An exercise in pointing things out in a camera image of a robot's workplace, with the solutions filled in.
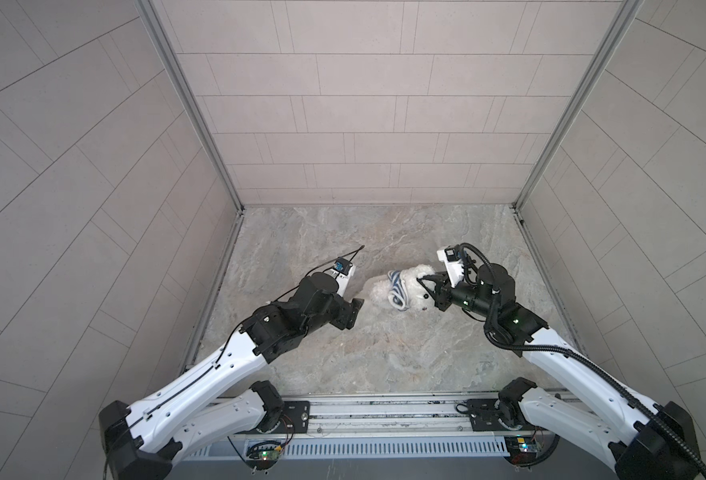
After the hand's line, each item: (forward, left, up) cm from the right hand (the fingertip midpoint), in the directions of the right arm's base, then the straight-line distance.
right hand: (417, 282), depth 73 cm
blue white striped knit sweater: (-4, +6, +1) cm, 7 cm away
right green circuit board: (-33, -21, -22) cm, 45 cm away
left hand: (-3, +14, 0) cm, 15 cm away
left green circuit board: (-30, +38, -18) cm, 52 cm away
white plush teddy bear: (-4, +1, -1) cm, 4 cm away
